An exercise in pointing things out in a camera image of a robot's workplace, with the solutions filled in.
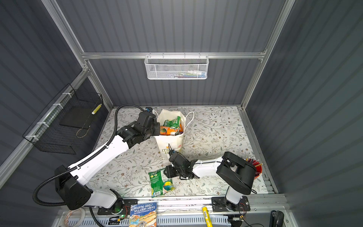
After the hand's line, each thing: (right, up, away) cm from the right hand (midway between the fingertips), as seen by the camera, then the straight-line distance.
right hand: (167, 173), depth 84 cm
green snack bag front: (-3, -4, -6) cm, 8 cm away
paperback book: (-10, -15, -15) cm, 24 cm away
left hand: (-4, +29, -5) cm, 30 cm away
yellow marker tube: (+22, -17, -16) cm, 32 cm away
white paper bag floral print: (+6, +20, -8) cm, 23 cm away
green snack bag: (+4, +30, +1) cm, 30 cm away
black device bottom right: (+54, -14, -19) cm, 59 cm away
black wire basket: (-53, +27, -20) cm, 63 cm away
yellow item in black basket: (-41, +39, -2) cm, 57 cm away
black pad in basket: (-46, +34, -10) cm, 58 cm away
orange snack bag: (+1, +26, -4) cm, 26 cm away
